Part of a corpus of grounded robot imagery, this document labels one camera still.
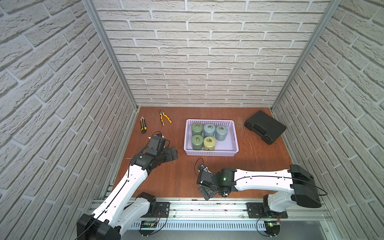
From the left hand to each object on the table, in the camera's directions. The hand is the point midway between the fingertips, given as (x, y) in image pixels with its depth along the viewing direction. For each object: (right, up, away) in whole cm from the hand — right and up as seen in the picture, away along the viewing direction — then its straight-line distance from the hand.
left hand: (171, 150), depth 80 cm
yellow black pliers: (-14, +21, +34) cm, 42 cm away
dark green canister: (+14, +11, +18) cm, 25 cm away
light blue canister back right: (+30, +8, +16) cm, 34 cm away
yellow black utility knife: (-25, +11, +26) cm, 38 cm away
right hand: (+21, -18, -4) cm, 28 cm away
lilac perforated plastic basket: (+35, -1, +16) cm, 38 cm away
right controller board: (+51, -36, -9) cm, 63 cm away
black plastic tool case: (+62, +13, +22) cm, 67 cm away
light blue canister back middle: (+22, +10, +16) cm, 29 cm away
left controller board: (-11, -35, -7) cm, 38 cm away
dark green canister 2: (+14, +4, +10) cm, 18 cm away
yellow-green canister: (+21, +2, +10) cm, 24 cm away
